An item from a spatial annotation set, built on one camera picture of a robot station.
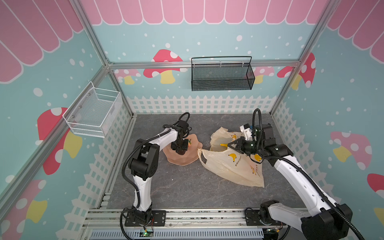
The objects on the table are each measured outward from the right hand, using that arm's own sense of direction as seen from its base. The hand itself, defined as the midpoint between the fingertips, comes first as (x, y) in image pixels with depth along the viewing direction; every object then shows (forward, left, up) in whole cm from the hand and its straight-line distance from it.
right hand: (227, 144), depth 74 cm
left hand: (+9, +25, -21) cm, 34 cm away
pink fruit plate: (+7, +19, -24) cm, 32 cm away
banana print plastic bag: (-7, -1, -5) cm, 9 cm away
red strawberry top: (+13, +20, -19) cm, 31 cm away
